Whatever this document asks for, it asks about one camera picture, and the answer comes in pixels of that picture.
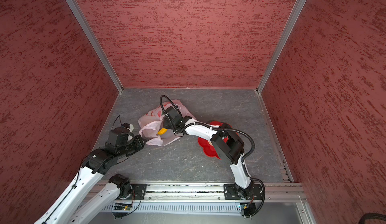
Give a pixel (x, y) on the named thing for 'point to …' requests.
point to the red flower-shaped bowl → (209, 149)
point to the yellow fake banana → (162, 131)
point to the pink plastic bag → (150, 123)
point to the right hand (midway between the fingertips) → (165, 125)
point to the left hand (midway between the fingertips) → (147, 143)
